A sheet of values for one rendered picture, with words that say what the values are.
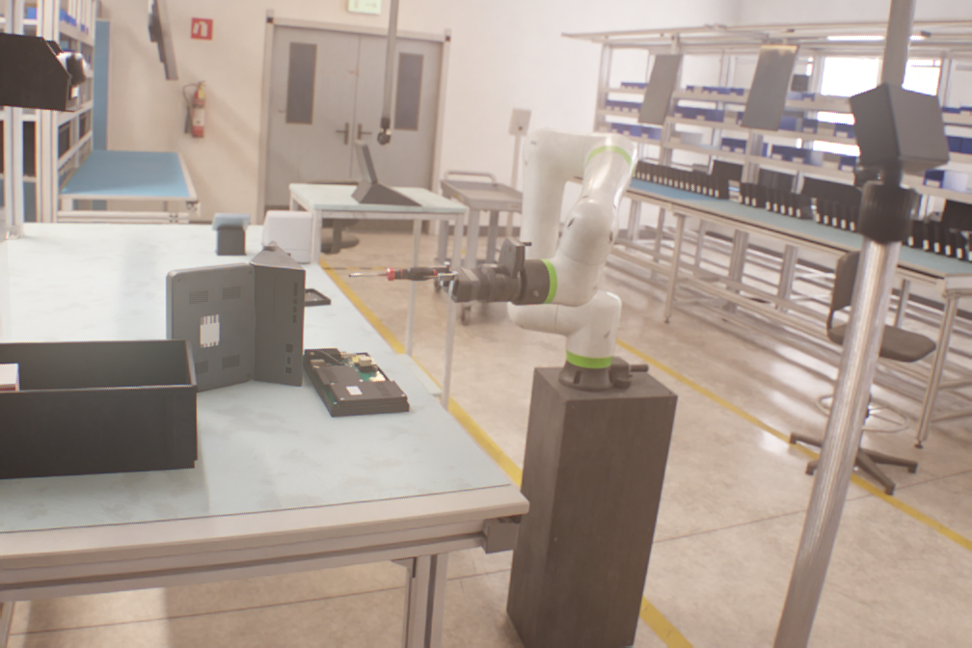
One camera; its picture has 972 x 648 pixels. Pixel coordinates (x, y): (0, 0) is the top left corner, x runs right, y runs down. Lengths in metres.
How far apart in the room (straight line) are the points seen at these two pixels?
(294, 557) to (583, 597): 1.38
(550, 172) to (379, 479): 1.07
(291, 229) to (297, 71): 5.89
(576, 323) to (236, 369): 0.95
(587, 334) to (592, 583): 0.71
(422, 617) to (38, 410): 0.57
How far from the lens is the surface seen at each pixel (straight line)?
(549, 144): 1.95
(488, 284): 1.50
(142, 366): 1.27
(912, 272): 4.33
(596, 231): 1.54
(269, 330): 1.38
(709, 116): 6.65
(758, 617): 2.77
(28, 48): 1.20
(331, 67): 8.17
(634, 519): 2.25
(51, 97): 1.20
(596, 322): 2.01
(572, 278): 1.58
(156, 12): 5.04
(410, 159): 8.44
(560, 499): 2.11
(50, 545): 0.99
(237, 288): 1.35
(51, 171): 4.02
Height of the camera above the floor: 1.51
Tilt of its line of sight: 12 degrees down
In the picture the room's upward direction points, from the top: 5 degrees clockwise
